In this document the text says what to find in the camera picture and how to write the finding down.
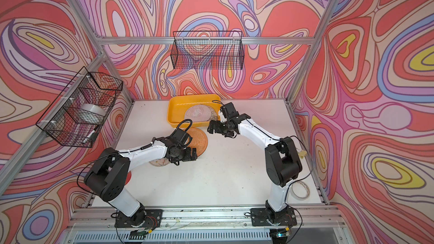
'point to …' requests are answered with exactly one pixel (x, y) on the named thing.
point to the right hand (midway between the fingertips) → (216, 134)
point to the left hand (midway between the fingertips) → (193, 158)
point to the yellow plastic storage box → (178, 104)
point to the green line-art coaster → (214, 116)
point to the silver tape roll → (90, 113)
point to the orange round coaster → (199, 142)
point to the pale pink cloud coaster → (200, 113)
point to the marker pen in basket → (92, 136)
